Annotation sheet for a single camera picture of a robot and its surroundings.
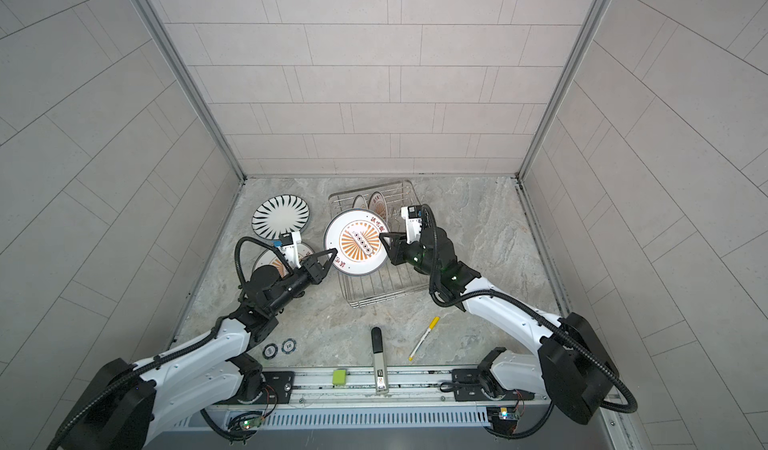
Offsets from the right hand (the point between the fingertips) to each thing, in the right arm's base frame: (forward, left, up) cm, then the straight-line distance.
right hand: (379, 239), depth 75 cm
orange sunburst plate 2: (+21, +7, -9) cm, 24 cm away
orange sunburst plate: (+7, +35, -16) cm, 39 cm away
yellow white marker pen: (-15, -13, -21) cm, 29 cm away
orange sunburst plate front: (+1, +6, +1) cm, 6 cm away
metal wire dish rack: (-2, -2, -19) cm, 19 cm away
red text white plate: (+20, +1, -9) cm, 22 cm away
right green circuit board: (-36, -27, -22) cm, 50 cm away
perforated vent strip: (-34, +12, -21) cm, 42 cm away
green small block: (-26, +12, -21) cm, 36 cm away
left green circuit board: (-34, +30, -17) cm, 49 cm away
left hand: (-2, +9, -2) cm, 9 cm away
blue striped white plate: (+24, +35, -17) cm, 46 cm away
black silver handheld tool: (-24, +2, -17) cm, 30 cm away
